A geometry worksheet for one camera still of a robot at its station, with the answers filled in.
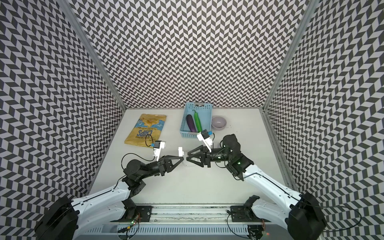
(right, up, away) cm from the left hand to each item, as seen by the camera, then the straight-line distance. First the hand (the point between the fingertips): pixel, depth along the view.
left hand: (183, 161), depth 65 cm
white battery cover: (-1, +4, -1) cm, 5 cm away
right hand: (+3, +1, -1) cm, 3 cm away
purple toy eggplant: (+1, +17, +44) cm, 47 cm away
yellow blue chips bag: (-29, +12, +37) cm, 49 cm away
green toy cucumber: (+6, +18, +44) cm, 48 cm away
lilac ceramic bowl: (+21, +17, +42) cm, 50 cm away
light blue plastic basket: (+11, +27, +51) cm, 58 cm away
